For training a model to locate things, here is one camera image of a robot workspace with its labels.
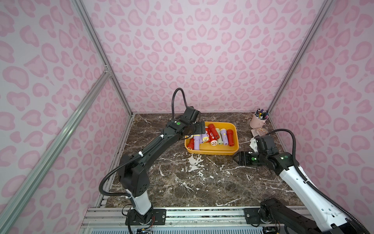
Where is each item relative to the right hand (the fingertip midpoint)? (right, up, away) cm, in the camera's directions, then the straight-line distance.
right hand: (238, 157), depth 76 cm
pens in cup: (+23, +24, +24) cm, 41 cm away
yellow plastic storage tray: (-14, +1, +23) cm, 27 cm away
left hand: (-19, +16, +6) cm, 26 cm away
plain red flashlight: (-25, +4, +22) cm, 33 cm away
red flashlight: (-10, +15, +27) cm, 33 cm away
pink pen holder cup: (+22, +18, +28) cm, 40 cm away
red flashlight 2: (+3, +7, +24) cm, 25 cm away
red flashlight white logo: (-13, +11, +27) cm, 32 cm away
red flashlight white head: (-10, +6, +22) cm, 24 cm away
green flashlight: (-5, +6, +22) cm, 23 cm away
